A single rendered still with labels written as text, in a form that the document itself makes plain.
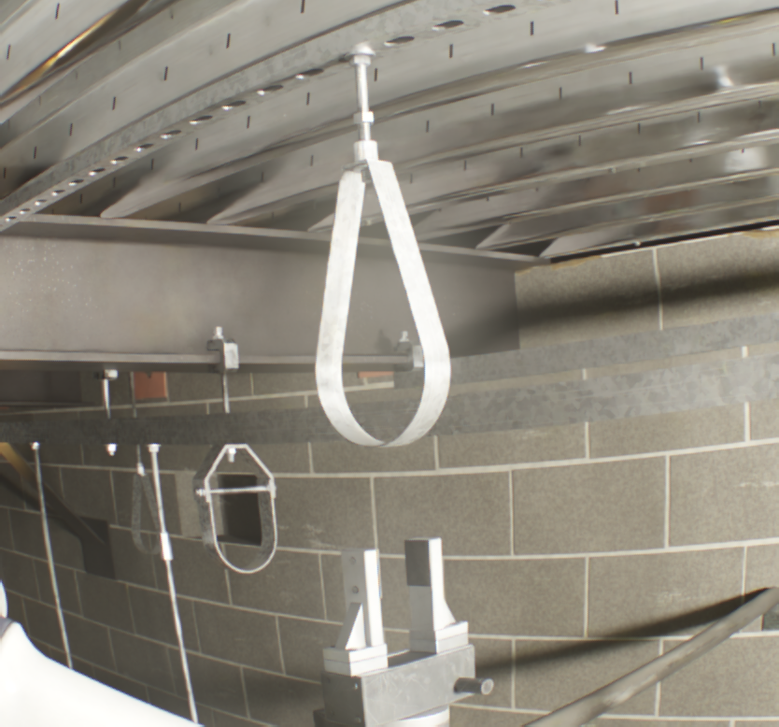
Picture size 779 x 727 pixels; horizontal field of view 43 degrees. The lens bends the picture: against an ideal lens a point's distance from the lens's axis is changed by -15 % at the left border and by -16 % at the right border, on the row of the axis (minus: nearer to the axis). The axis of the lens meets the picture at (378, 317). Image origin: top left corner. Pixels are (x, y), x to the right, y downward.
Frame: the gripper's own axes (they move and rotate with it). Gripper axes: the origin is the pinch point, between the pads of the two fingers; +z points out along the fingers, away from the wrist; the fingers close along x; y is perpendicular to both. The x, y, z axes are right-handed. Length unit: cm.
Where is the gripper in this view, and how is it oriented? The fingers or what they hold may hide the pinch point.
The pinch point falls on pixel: (393, 568)
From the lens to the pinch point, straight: 83.0
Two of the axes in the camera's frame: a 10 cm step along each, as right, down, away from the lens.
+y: 7.1, -1.1, -6.9
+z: -0.7, -9.9, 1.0
